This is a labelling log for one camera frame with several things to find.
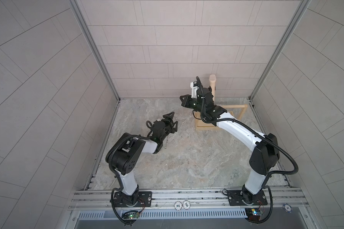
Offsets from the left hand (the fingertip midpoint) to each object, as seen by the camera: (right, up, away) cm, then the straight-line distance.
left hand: (179, 114), depth 88 cm
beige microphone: (+22, +24, +5) cm, 33 cm away
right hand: (-1, +10, -10) cm, 14 cm away
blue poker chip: (+52, -44, -20) cm, 71 cm away
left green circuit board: (-21, -46, -24) cm, 56 cm away
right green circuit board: (+35, -47, -20) cm, 63 cm away
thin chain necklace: (-9, -20, +1) cm, 22 cm away
